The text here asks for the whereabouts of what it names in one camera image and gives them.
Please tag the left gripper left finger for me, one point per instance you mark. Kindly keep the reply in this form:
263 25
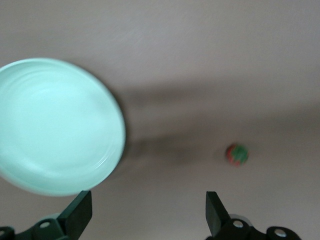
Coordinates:
78 212

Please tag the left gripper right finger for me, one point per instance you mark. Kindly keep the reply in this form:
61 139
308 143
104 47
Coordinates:
214 215

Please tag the red toy strawberry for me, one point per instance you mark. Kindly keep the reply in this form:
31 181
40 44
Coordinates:
237 155

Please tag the pale green round plate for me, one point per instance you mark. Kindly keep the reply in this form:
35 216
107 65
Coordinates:
55 125

